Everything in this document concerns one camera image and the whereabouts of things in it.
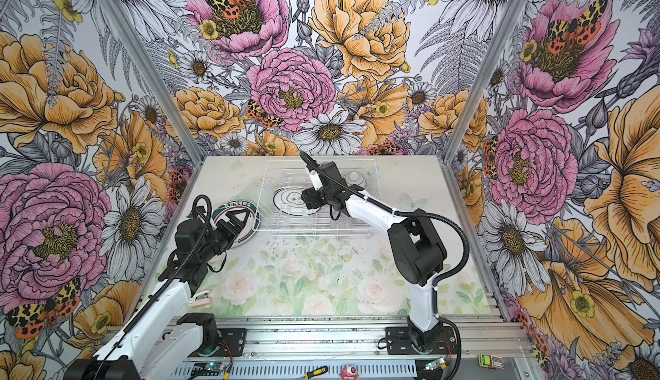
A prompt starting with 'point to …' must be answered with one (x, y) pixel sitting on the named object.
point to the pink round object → (346, 376)
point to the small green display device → (491, 361)
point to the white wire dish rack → (278, 174)
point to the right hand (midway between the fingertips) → (312, 199)
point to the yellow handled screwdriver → (314, 372)
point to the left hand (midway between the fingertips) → (247, 225)
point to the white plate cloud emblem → (290, 201)
